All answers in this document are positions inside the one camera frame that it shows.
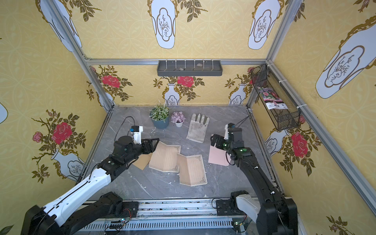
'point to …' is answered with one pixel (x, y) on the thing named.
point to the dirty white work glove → (197, 128)
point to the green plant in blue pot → (159, 115)
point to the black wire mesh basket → (282, 110)
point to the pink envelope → (219, 156)
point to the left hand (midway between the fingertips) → (156, 139)
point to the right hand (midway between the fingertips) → (218, 139)
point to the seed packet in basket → (272, 99)
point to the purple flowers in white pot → (177, 118)
